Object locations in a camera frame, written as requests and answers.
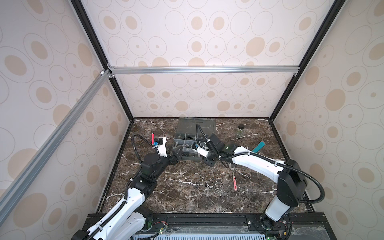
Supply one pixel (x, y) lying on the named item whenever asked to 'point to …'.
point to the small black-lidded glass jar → (240, 131)
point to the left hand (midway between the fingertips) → (181, 145)
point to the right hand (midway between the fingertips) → (205, 155)
